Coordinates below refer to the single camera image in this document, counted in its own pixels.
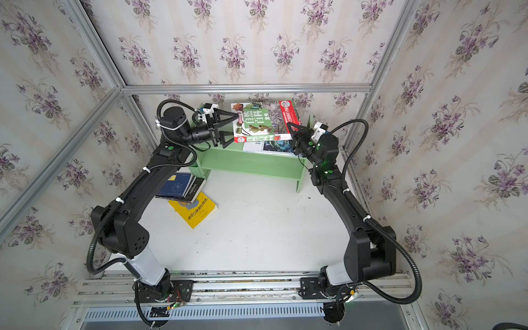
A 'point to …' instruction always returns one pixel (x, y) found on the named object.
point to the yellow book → (194, 214)
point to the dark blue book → (175, 186)
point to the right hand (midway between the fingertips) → (295, 123)
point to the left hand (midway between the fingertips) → (238, 124)
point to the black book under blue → (192, 190)
